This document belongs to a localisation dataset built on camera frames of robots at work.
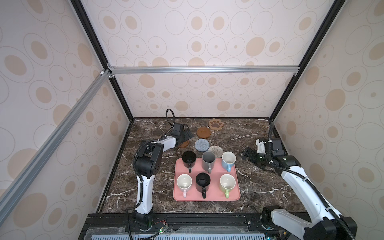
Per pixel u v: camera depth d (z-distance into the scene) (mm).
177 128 831
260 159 670
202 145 1033
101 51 818
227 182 847
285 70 912
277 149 603
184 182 853
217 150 1003
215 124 1164
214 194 838
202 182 838
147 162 561
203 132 1117
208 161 912
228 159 903
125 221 708
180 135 833
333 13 693
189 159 922
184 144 1031
